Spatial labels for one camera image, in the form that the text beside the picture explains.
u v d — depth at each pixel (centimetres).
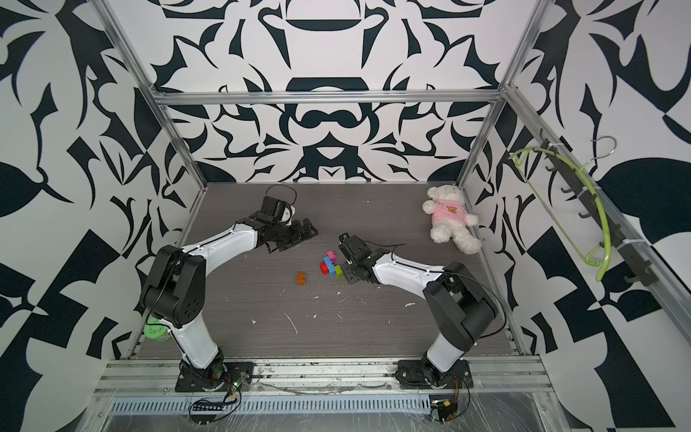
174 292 48
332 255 96
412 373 74
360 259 70
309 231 85
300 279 94
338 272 91
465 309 46
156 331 78
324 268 93
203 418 69
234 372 75
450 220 99
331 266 92
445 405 71
